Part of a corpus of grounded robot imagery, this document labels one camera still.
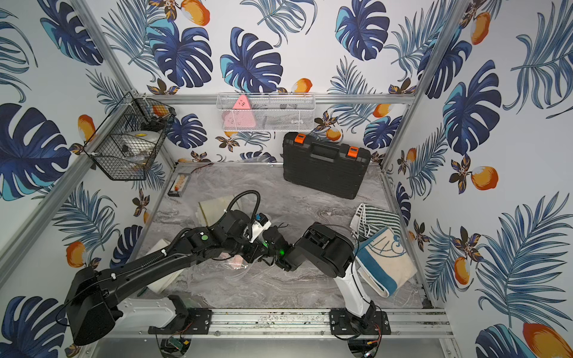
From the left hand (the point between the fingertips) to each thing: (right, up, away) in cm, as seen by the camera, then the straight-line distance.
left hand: (267, 247), depth 75 cm
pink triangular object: (-12, +49, +15) cm, 53 cm away
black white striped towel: (+42, +6, +22) cm, 48 cm away
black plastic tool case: (+25, +28, +18) cm, 42 cm away
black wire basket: (-53, +36, +7) cm, 64 cm away
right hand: (-14, -3, +12) cm, 18 cm away
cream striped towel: (-28, +9, +23) cm, 38 cm away
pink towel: (-13, -8, +9) cm, 17 cm away
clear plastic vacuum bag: (-3, -16, +9) cm, 18 cm away
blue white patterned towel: (+43, -9, +9) cm, 45 cm away
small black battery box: (-47, +22, +35) cm, 63 cm away
